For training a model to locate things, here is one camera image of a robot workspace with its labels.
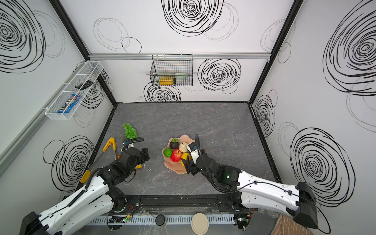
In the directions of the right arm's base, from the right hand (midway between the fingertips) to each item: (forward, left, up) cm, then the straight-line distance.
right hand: (187, 155), depth 72 cm
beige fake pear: (+10, +3, -10) cm, 14 cm away
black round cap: (-26, +11, -8) cm, 29 cm away
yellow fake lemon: (+6, +2, -14) cm, 15 cm away
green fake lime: (+6, +12, -9) cm, 16 cm away
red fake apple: (+5, +7, -11) cm, 13 cm away
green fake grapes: (+23, +40, -14) cm, 48 cm away
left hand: (+5, +25, -7) cm, 27 cm away
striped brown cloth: (-26, -46, -16) cm, 55 cm away
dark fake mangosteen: (+11, +8, -9) cm, 17 cm away
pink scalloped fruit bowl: (0, +7, -16) cm, 17 cm away
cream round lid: (-27, -6, -11) cm, 30 cm away
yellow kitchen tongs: (-6, +57, -15) cm, 59 cm away
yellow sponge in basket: (+41, +14, +15) cm, 46 cm away
